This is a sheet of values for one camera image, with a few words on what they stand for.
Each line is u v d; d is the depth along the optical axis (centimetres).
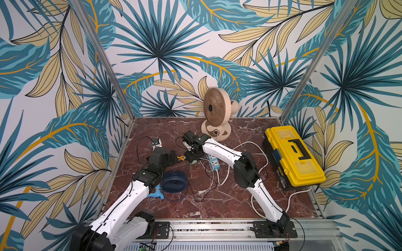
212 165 92
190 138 77
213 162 93
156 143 69
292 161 78
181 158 97
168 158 74
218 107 88
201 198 83
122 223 45
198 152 71
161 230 73
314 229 76
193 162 92
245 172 60
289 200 83
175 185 78
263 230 73
